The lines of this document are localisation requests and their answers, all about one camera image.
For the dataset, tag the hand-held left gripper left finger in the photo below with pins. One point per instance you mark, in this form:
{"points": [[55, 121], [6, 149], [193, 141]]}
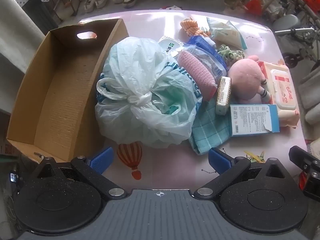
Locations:
{"points": [[101, 158]]}

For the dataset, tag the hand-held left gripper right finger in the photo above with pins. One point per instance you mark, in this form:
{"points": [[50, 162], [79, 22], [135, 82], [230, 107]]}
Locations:
{"points": [[217, 158]]}

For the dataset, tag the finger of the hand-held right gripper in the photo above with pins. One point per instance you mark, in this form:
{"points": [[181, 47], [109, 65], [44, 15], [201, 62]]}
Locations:
{"points": [[300, 155]]}

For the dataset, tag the teal checked cloth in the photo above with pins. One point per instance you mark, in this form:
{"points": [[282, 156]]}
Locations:
{"points": [[210, 132]]}

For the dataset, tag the blue and white carton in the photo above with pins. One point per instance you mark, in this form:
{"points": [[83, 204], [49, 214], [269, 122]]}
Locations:
{"points": [[252, 120]]}

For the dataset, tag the long gold box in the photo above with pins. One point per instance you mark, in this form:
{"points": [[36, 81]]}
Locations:
{"points": [[223, 95]]}

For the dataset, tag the brown cardboard box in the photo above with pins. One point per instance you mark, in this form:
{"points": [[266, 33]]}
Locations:
{"points": [[62, 92]]}

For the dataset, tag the pink plush toy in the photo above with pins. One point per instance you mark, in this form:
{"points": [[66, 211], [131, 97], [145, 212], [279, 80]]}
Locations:
{"points": [[246, 80]]}

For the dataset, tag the pink knitted cloth roll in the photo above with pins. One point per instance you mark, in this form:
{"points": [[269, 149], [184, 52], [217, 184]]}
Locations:
{"points": [[197, 72]]}

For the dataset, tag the pink wet wipes pack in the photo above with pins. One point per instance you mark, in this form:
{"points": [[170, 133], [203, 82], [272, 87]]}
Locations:
{"points": [[282, 87]]}

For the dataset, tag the white plastic bag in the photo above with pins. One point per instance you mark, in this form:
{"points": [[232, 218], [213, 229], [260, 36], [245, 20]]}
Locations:
{"points": [[140, 80]]}

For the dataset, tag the small black device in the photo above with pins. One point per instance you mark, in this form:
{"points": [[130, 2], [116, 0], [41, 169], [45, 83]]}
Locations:
{"points": [[14, 177]]}

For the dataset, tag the blue plastic packet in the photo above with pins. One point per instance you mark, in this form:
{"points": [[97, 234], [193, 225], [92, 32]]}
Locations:
{"points": [[215, 62]]}

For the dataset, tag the green scrunchie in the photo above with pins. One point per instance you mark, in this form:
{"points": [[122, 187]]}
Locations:
{"points": [[230, 53]]}

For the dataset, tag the wheelchair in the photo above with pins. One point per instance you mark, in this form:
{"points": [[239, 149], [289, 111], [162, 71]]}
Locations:
{"points": [[295, 31]]}

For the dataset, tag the pale tissue pack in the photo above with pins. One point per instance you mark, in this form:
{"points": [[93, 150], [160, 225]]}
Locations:
{"points": [[227, 33]]}

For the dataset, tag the grey padded stool seat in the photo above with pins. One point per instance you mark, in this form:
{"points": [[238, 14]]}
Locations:
{"points": [[285, 22]]}

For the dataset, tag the orange striped cloth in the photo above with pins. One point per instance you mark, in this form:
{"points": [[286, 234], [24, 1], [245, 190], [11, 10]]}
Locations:
{"points": [[190, 26]]}

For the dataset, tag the white and red doll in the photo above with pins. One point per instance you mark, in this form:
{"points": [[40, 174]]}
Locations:
{"points": [[172, 7]]}

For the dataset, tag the metal rack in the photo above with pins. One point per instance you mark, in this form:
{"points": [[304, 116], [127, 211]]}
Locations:
{"points": [[75, 2]]}

